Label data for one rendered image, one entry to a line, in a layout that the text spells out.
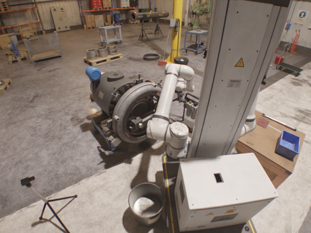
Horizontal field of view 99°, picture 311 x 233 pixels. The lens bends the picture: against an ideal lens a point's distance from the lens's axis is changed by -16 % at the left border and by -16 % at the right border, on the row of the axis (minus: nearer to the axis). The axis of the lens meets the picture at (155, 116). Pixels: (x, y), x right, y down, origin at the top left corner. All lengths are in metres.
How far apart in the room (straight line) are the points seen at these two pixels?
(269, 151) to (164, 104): 1.27
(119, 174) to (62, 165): 0.81
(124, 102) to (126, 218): 1.16
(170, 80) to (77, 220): 1.66
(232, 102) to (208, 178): 0.49
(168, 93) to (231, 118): 0.58
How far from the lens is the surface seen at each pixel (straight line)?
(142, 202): 1.70
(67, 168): 2.32
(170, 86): 1.41
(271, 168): 1.98
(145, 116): 1.85
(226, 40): 0.83
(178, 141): 1.25
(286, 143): 2.23
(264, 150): 1.97
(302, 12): 11.70
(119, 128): 1.64
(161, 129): 1.25
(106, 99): 1.94
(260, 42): 0.93
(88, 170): 2.19
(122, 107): 1.55
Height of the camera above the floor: 1.70
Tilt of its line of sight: 38 degrees down
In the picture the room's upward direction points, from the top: straight up
